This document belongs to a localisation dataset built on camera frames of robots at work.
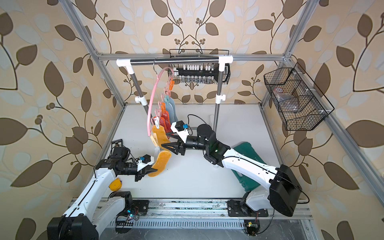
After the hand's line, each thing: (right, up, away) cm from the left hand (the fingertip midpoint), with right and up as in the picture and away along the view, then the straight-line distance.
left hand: (153, 168), depth 77 cm
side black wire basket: (+74, +33, -5) cm, 81 cm away
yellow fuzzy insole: (+8, +8, -10) cm, 15 cm away
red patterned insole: (+7, +25, -7) cm, 27 cm away
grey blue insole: (+9, +32, -1) cm, 33 cm away
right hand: (+9, +17, -12) cm, 23 cm away
